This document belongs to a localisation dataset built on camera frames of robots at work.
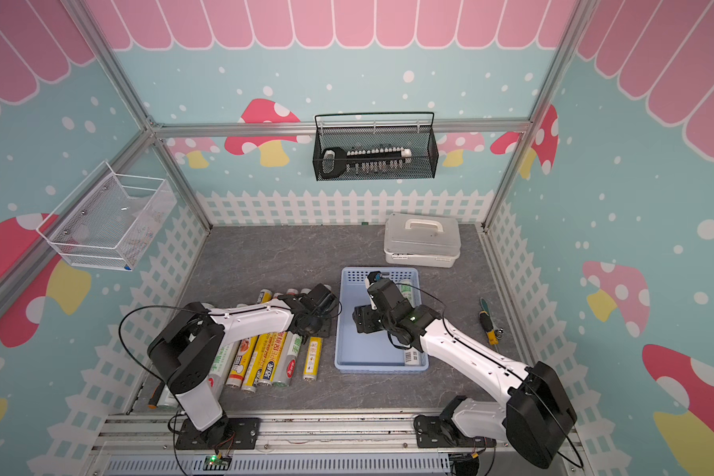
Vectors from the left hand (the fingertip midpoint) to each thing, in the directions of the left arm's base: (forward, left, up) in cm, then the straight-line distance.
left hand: (322, 332), depth 92 cm
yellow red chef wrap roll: (-8, +13, +3) cm, 15 cm away
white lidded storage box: (+29, -32, +11) cm, 45 cm away
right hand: (0, -13, +13) cm, 19 cm away
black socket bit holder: (+39, -4, +35) cm, 53 cm away
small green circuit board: (-34, +23, -3) cm, 41 cm away
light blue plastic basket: (-6, -16, +1) cm, 17 cm away
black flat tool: (-19, +42, +1) cm, 46 cm away
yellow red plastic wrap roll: (-10, +1, +3) cm, 10 cm away
